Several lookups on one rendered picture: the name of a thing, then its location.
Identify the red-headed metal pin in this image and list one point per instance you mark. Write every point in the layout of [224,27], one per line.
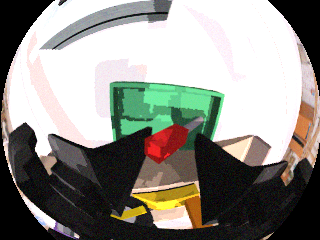
[162,144]

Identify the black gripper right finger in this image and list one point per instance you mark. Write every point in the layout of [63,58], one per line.
[225,180]

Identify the yellow wedge chock with orange handle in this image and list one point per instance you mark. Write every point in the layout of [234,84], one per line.
[187,195]

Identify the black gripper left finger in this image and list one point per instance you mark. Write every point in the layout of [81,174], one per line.
[112,167]

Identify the purple wheeled trolley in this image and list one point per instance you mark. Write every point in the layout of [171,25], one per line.
[134,212]

